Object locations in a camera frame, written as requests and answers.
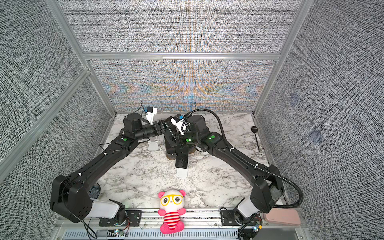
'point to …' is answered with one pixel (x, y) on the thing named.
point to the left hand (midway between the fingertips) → (172, 125)
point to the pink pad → (287, 216)
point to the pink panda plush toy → (171, 202)
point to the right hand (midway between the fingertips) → (171, 135)
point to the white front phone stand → (181, 173)
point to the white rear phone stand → (153, 144)
